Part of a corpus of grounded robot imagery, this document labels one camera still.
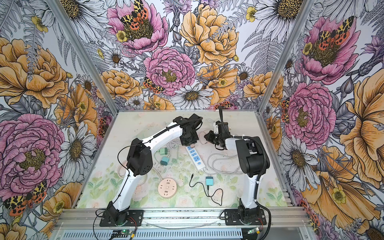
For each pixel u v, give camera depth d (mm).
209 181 852
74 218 761
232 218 739
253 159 536
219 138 832
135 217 739
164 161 914
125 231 712
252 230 715
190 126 716
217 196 813
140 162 571
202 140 975
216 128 960
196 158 923
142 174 595
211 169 910
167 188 813
